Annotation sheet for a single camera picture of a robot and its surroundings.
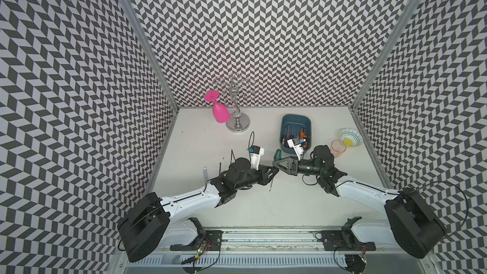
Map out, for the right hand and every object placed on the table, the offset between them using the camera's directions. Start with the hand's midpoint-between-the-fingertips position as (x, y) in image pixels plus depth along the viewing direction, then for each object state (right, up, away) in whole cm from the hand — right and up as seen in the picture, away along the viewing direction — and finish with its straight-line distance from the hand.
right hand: (274, 167), depth 76 cm
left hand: (+1, -2, -1) cm, 2 cm away
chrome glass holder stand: (-18, +19, +35) cm, 44 cm away
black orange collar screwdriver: (+19, +12, +28) cm, 36 cm away
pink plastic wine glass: (-26, +23, +20) cm, 40 cm away
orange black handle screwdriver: (+17, +15, +32) cm, 40 cm away
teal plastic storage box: (+16, +16, +33) cm, 40 cm away
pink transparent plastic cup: (+35, +5, +20) cm, 40 cm away
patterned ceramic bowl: (+45, +10, +26) cm, 53 cm away
